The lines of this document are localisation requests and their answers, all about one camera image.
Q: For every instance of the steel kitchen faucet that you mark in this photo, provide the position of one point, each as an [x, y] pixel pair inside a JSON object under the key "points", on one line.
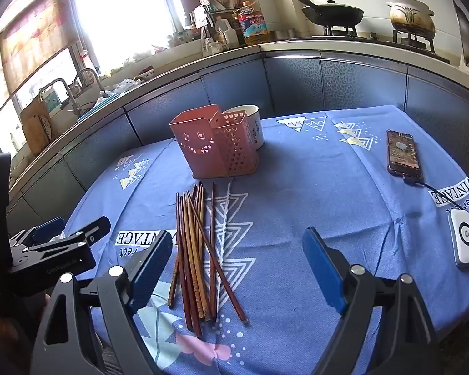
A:
{"points": [[64, 90], [86, 74]]}

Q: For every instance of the wooden cutting board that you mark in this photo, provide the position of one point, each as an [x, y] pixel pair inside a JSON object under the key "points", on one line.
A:
{"points": [[35, 129]]}

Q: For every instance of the cooking oil bottle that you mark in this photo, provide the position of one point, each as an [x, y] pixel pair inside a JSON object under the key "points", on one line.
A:
{"points": [[254, 27]]}

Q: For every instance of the metal pot on stove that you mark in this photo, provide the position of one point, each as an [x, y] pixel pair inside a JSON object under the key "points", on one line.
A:
{"points": [[412, 17]]}

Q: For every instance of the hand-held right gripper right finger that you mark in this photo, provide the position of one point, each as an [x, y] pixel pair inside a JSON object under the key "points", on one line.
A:
{"points": [[324, 273]]}

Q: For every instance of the pink plastic utensil holder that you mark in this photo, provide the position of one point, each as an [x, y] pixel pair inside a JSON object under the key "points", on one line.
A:
{"points": [[203, 144]]}

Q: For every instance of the window roller blind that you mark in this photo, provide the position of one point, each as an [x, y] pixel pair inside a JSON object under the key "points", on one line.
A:
{"points": [[39, 35]]}

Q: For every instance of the white plastic bag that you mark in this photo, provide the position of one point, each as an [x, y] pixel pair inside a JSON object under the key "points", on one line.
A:
{"points": [[126, 85]]}

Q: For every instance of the black frying pan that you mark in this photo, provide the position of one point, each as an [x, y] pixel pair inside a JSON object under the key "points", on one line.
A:
{"points": [[336, 13]]}

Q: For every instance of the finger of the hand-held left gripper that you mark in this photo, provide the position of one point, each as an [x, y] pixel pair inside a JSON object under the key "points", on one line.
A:
{"points": [[49, 227], [84, 234]]}

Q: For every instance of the gas stove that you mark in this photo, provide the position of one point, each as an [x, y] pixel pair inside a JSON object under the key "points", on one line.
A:
{"points": [[375, 39]]}

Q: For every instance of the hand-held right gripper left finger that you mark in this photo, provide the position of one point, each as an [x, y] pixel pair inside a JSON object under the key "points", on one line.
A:
{"points": [[148, 277]]}

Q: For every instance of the metal seasoning rack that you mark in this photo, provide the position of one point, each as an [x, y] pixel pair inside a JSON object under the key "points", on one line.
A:
{"points": [[207, 27]]}

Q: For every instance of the steel wok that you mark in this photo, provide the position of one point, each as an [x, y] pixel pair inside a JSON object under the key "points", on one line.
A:
{"points": [[464, 35]]}

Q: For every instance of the white ceramic cup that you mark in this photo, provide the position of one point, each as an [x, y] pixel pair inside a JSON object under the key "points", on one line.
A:
{"points": [[254, 125]]}

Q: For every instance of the white power strip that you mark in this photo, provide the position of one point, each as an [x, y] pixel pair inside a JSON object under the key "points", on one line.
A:
{"points": [[465, 238]]}

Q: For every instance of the bunch of wooden chopsticks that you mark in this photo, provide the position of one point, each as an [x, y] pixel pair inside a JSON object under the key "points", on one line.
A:
{"points": [[193, 250]]}

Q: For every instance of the steel basin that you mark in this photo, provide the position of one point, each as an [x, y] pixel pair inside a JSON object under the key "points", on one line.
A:
{"points": [[284, 33]]}

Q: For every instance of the grey kitchen base cabinet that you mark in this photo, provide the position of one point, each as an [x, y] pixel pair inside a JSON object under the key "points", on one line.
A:
{"points": [[297, 82]]}

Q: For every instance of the blue printed tablecloth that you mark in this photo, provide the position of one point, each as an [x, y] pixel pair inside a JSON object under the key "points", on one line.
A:
{"points": [[297, 187]]}

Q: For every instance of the white plastic jug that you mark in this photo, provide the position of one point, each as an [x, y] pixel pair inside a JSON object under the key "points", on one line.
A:
{"points": [[226, 35]]}

